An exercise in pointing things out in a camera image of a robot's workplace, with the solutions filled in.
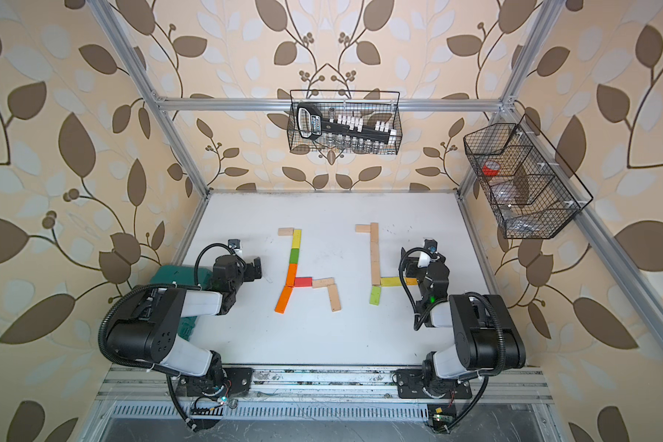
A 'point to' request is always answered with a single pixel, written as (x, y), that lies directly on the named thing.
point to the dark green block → (294, 256)
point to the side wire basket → (532, 192)
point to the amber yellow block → (411, 281)
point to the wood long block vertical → (376, 270)
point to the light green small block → (375, 296)
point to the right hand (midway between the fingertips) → (418, 250)
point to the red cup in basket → (491, 168)
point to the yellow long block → (296, 238)
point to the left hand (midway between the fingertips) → (240, 256)
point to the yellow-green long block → (390, 282)
